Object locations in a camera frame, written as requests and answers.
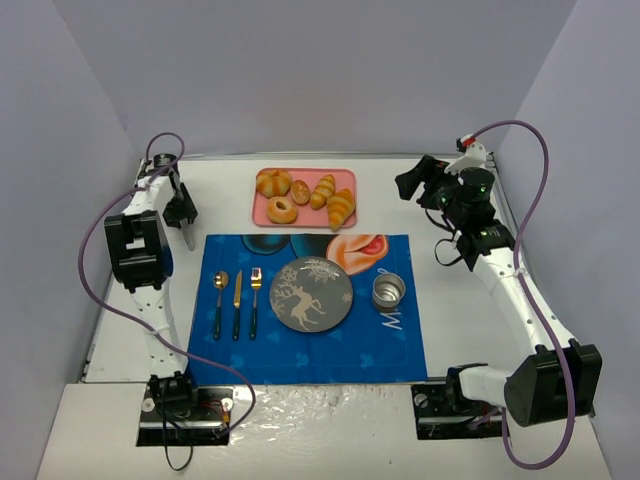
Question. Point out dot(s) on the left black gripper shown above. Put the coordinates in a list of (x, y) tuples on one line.
[(181, 214)]

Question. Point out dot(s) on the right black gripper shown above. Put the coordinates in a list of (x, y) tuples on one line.
[(426, 179)]

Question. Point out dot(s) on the sugared ring donut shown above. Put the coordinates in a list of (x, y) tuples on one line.
[(280, 210)]

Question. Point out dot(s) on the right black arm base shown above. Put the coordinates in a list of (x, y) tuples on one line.
[(450, 410)]

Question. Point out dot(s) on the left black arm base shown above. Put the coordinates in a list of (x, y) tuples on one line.
[(202, 422)]

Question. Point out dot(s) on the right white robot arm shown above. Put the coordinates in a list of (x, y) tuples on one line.
[(558, 375)]

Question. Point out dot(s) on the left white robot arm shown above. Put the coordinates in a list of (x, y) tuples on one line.
[(142, 262)]

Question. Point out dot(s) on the large striped croissant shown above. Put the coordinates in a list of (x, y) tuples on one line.
[(340, 206)]

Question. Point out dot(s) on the small striped croissant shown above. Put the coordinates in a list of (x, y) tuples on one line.
[(324, 189)]

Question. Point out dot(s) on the round pumpkin-shaped bun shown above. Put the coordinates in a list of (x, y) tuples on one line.
[(274, 182)]

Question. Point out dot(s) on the small sesame bun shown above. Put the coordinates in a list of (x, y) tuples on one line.
[(300, 192)]

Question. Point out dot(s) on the silver metal cup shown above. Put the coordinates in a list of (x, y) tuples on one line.
[(388, 291)]

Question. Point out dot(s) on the pink rectangular tray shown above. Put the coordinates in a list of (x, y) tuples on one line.
[(307, 217)]

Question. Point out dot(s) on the blue cartoon placemat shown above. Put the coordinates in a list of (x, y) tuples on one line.
[(369, 346)]

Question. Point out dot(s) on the grey reindeer plate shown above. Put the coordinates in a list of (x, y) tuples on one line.
[(311, 295)]

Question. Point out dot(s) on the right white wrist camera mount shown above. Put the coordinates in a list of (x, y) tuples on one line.
[(472, 155)]

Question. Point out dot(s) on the gold spoon dark handle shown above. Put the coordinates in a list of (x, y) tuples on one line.
[(220, 282)]

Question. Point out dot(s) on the gold fork dark handle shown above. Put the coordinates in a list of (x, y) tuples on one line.
[(256, 283)]

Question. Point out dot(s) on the gold knife dark handle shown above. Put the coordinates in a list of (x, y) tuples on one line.
[(237, 306)]

